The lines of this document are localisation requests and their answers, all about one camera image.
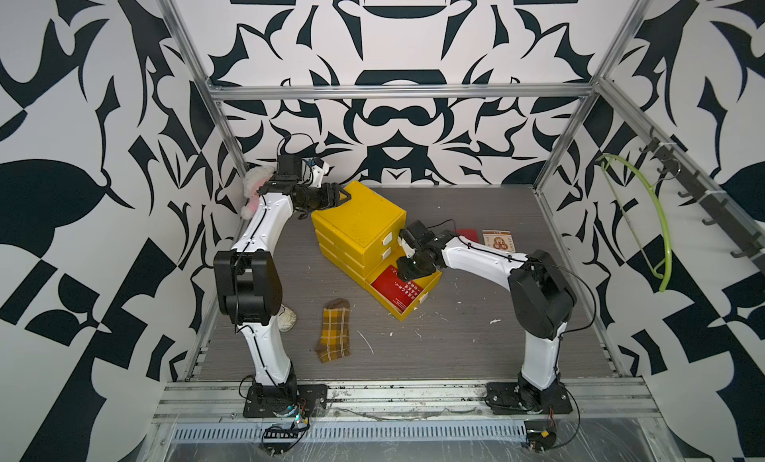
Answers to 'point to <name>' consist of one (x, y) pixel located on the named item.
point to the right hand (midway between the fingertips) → (402, 268)
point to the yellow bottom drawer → (426, 283)
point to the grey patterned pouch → (286, 319)
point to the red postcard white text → (397, 292)
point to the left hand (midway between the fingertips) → (341, 195)
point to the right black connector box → (539, 434)
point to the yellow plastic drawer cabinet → (361, 235)
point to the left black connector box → (279, 440)
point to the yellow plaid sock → (336, 331)
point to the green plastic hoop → (668, 273)
